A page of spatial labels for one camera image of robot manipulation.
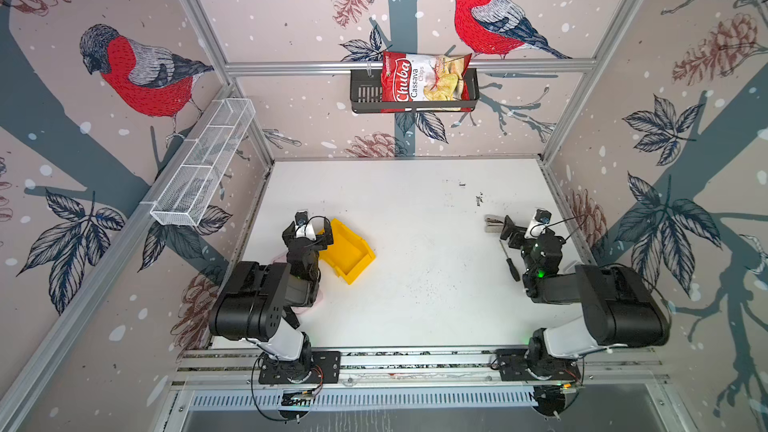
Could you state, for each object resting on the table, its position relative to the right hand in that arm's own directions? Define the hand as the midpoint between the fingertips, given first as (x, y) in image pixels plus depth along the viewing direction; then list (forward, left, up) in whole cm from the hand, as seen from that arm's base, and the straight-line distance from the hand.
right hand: (520, 222), depth 90 cm
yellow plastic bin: (-10, +53, -5) cm, 54 cm away
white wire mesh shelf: (-12, +88, +24) cm, 92 cm away
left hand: (-4, +65, +4) cm, 66 cm away
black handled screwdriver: (-11, +2, -9) cm, 14 cm away
